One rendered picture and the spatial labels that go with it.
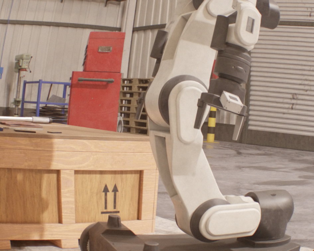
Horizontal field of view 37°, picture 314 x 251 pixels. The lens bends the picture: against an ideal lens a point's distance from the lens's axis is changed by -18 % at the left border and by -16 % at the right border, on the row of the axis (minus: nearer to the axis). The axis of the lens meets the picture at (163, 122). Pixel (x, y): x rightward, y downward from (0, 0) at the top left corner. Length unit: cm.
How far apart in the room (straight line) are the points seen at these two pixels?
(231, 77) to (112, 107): 349
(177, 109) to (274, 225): 52
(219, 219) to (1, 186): 80
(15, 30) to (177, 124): 1133
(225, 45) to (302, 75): 873
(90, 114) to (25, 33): 820
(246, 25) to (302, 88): 870
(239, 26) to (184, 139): 34
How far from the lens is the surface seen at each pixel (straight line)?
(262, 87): 1068
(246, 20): 129
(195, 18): 144
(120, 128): 764
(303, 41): 1004
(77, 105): 471
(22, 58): 1163
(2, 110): 1239
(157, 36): 170
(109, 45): 475
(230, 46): 130
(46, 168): 190
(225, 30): 130
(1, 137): 177
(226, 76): 128
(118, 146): 211
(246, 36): 128
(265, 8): 159
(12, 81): 1258
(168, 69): 145
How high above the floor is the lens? 59
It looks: 2 degrees down
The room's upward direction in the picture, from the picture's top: 4 degrees clockwise
